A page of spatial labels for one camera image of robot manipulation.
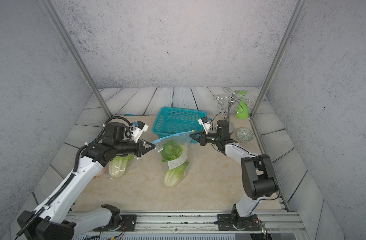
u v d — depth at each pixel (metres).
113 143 0.55
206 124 0.78
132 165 0.93
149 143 0.68
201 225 0.73
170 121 1.18
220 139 0.73
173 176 0.81
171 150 0.79
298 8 0.71
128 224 0.73
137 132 0.64
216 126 0.78
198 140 0.81
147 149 0.68
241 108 0.87
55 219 0.38
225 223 0.71
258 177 0.47
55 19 0.73
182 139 0.83
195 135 0.81
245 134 1.07
